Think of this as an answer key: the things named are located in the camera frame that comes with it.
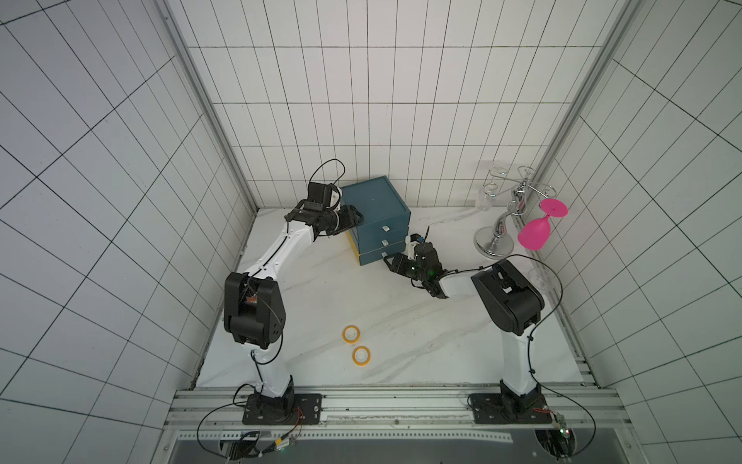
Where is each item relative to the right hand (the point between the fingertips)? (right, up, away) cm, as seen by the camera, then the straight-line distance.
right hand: (378, 261), depth 98 cm
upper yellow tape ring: (-10, -21, -13) cm, 27 cm away
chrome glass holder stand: (+44, +6, +9) cm, 46 cm away
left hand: (-7, +13, -9) cm, 17 cm away
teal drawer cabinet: (+2, +15, -8) cm, 17 cm away
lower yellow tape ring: (-3, -26, -17) cm, 31 cm away
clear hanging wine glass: (+34, +22, -11) cm, 42 cm away
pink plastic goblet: (+50, +10, -8) cm, 52 cm away
